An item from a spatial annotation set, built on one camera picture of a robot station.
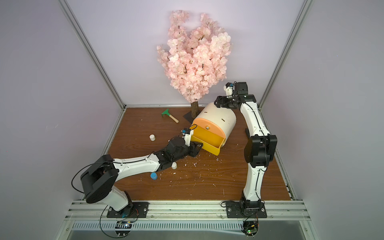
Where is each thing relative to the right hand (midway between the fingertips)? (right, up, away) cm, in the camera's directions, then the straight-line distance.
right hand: (222, 99), depth 89 cm
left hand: (-12, -26, -10) cm, 31 cm away
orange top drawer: (-9, -15, -9) cm, 19 cm away
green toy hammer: (-39, -7, +23) cm, 46 cm away
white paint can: (-46, -25, +10) cm, 53 cm away
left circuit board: (-52, -66, -18) cm, 86 cm away
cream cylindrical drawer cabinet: (0, -11, -8) cm, 14 cm away
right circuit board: (+10, -65, -20) cm, 68 cm away
